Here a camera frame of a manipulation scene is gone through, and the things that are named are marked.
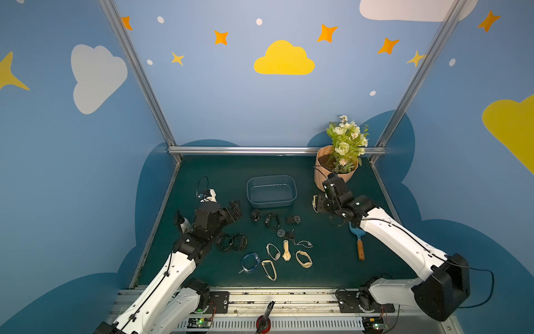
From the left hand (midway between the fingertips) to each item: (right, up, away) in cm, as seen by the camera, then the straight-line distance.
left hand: (236, 205), depth 78 cm
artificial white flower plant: (+48, +26, +10) cm, 55 cm away
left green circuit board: (-12, -40, -7) cm, 42 cm away
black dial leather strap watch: (+18, -14, +13) cm, 26 cm away
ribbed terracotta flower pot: (+40, +16, +25) cm, 50 cm away
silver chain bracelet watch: (+27, -18, +10) cm, 34 cm away
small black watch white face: (+6, -7, +18) cm, 20 cm away
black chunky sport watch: (-7, -18, +10) cm, 21 cm away
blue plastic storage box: (+15, +3, +29) cm, 33 cm away
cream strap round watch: (+29, -25, +4) cm, 38 cm away
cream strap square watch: (+14, -25, +2) cm, 29 cm away
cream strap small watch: (+20, -22, +6) cm, 30 cm away
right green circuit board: (+49, -41, -7) cm, 65 cm away
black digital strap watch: (+14, -10, +17) cm, 24 cm away
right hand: (+35, +2, +5) cm, 35 cm away
